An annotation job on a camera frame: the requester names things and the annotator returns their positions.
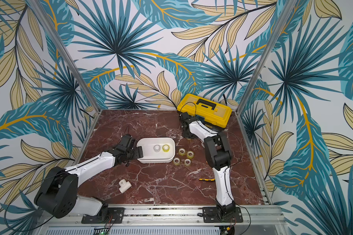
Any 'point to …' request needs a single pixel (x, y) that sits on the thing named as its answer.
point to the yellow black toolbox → (214, 114)
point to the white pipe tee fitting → (124, 185)
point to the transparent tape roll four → (182, 151)
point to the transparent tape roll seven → (187, 162)
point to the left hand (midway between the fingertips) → (136, 154)
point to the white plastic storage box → (151, 156)
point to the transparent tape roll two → (157, 148)
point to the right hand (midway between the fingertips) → (190, 134)
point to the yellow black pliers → (207, 179)
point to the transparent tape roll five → (190, 154)
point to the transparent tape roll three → (165, 148)
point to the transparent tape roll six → (176, 161)
